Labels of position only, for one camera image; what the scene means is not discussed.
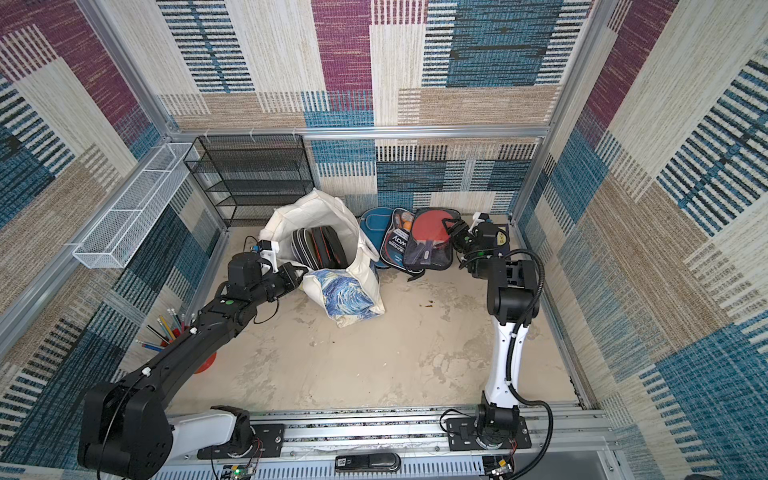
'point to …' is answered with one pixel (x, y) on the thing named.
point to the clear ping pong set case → (395, 243)
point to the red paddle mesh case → (430, 245)
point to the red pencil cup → (177, 332)
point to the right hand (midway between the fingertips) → (447, 225)
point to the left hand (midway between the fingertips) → (309, 268)
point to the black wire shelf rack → (248, 178)
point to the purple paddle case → (303, 247)
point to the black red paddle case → (326, 247)
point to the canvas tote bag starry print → (345, 295)
